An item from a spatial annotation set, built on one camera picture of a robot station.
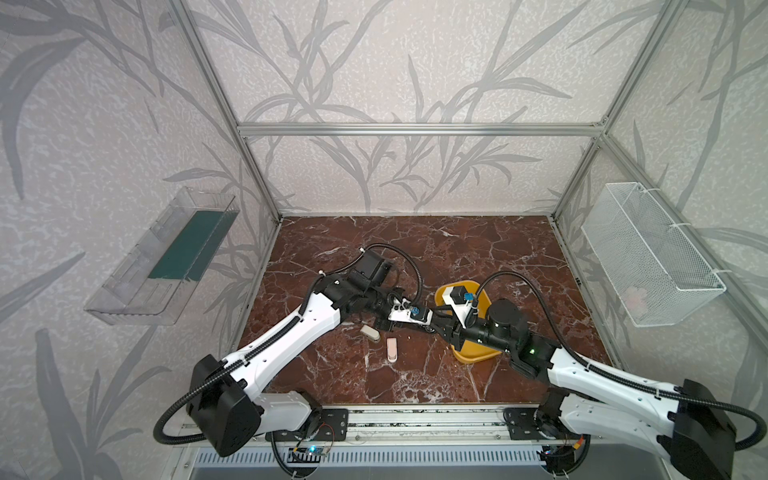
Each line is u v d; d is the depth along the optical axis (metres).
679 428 0.40
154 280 0.64
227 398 0.38
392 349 0.84
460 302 0.61
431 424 0.75
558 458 0.72
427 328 0.73
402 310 0.60
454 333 0.63
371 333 0.86
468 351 0.82
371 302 0.62
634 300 0.73
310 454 0.72
